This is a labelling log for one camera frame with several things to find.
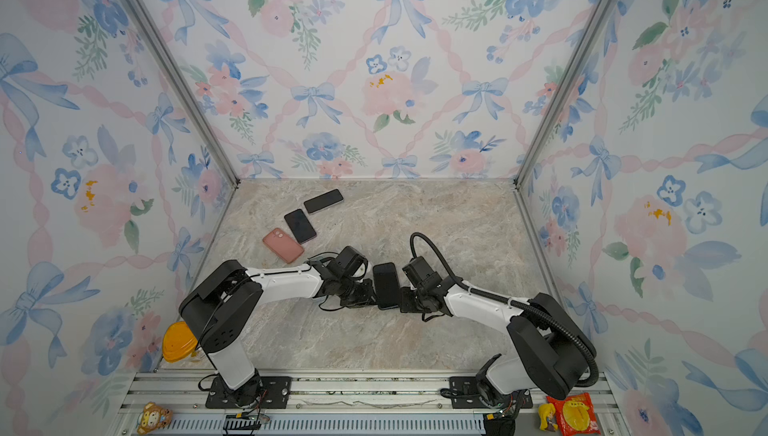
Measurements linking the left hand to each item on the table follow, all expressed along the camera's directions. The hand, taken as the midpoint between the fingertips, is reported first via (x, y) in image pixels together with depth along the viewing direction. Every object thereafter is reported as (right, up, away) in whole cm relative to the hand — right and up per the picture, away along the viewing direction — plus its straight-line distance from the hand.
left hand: (380, 300), depth 88 cm
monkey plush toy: (-51, -21, -20) cm, 58 cm away
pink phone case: (-33, +15, +14) cm, 39 cm away
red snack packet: (+46, -22, -17) cm, 54 cm away
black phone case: (+2, +4, +2) cm, 5 cm away
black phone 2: (-29, +21, +20) cm, 41 cm away
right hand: (+6, 0, +1) cm, 6 cm away
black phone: (-22, +30, +26) cm, 46 cm away
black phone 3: (+2, +3, +2) cm, 4 cm away
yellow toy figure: (+39, -21, -19) cm, 48 cm away
